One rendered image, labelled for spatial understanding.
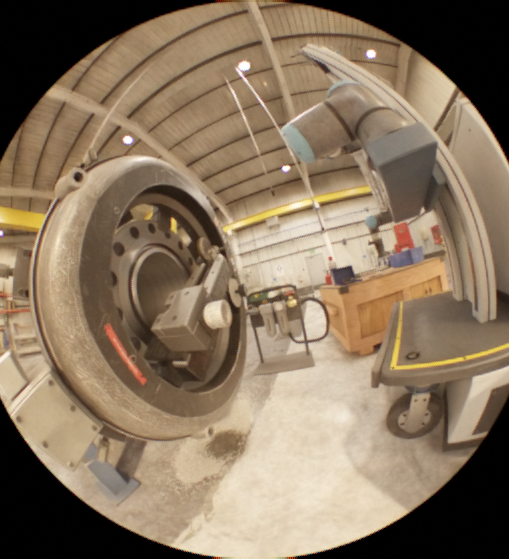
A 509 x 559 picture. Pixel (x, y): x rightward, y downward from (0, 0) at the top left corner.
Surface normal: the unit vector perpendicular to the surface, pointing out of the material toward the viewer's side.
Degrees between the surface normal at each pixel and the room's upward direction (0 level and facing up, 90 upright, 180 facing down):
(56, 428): 90
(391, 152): 90
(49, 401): 90
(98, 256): 90
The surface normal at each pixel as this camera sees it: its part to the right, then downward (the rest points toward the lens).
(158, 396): 0.95, -0.23
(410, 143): -0.75, 0.11
